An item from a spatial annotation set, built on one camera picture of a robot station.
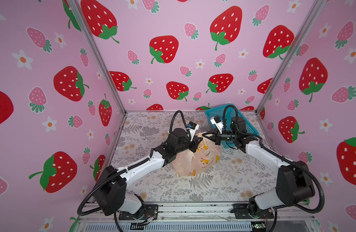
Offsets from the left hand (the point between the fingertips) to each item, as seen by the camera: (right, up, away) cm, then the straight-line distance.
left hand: (202, 138), depth 76 cm
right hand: (+1, +2, +2) cm, 3 cm away
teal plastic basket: (+28, +18, +38) cm, 51 cm away
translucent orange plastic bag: (+3, -11, +5) cm, 13 cm away
